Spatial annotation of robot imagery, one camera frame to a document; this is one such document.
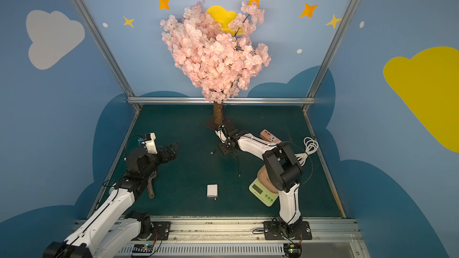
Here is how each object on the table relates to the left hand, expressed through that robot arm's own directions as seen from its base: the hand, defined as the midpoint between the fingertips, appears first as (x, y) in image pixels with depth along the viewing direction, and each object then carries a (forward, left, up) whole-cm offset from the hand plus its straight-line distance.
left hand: (170, 142), depth 82 cm
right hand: (+9, -26, -14) cm, 30 cm away
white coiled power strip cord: (+10, -74, -16) cm, 76 cm away
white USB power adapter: (-16, -20, -17) cm, 30 cm away
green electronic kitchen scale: (-18, -45, -16) cm, 51 cm away
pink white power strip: (+16, -50, -16) cm, 55 cm away
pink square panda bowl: (-11, -45, -15) cm, 48 cm away
